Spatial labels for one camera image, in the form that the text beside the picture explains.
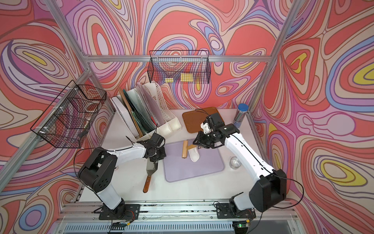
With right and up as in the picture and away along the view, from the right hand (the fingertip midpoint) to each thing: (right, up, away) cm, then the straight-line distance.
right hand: (195, 147), depth 77 cm
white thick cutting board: (-42, +17, +8) cm, 46 cm away
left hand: (-18, -9, +17) cm, 26 cm away
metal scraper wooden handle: (-27, -15, +15) cm, 35 cm away
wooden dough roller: (-6, -1, +6) cm, 8 cm away
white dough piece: (0, -7, +14) cm, 16 cm away
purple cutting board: (-10, -16, +12) cm, 22 cm away
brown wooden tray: (-1, +15, +37) cm, 40 cm away
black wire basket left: (-67, +13, -3) cm, 68 cm away
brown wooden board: (-38, +20, +6) cm, 43 cm away
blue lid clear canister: (+32, +23, +19) cm, 44 cm away
